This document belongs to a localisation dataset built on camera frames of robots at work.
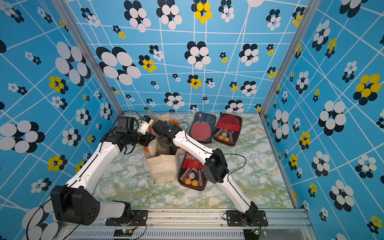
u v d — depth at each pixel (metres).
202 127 1.10
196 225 0.73
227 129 1.06
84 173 0.44
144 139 0.71
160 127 0.69
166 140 0.63
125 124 0.62
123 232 0.72
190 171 0.87
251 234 0.69
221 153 0.57
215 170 0.55
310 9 0.68
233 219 0.73
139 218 0.73
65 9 0.69
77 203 0.39
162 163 0.72
